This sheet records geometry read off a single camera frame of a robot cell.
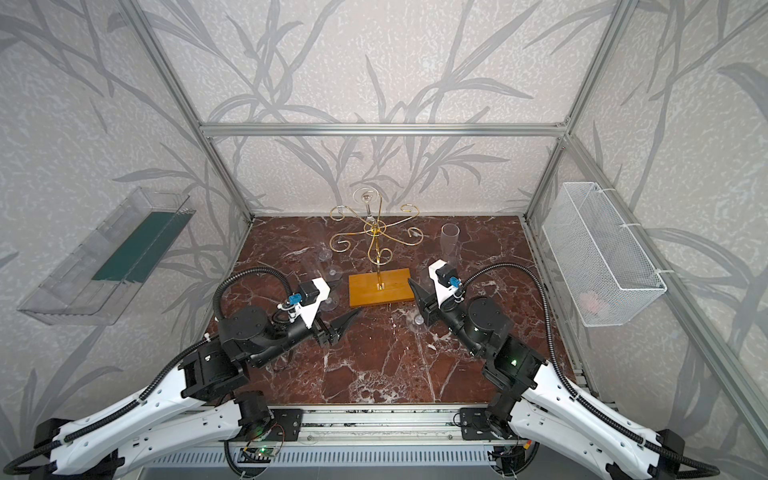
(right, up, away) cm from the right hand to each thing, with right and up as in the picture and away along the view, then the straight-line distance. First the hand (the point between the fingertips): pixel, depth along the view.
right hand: (421, 264), depth 65 cm
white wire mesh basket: (+38, -3, -4) cm, 39 cm away
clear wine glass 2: (+10, +7, +24) cm, 27 cm away
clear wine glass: (-29, -6, +38) cm, 48 cm away
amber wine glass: (+30, -10, +35) cm, 47 cm away
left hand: (-14, -4, -5) cm, 16 cm away
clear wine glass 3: (-14, +17, +14) cm, 26 cm away
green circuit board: (-38, -46, +6) cm, 60 cm away
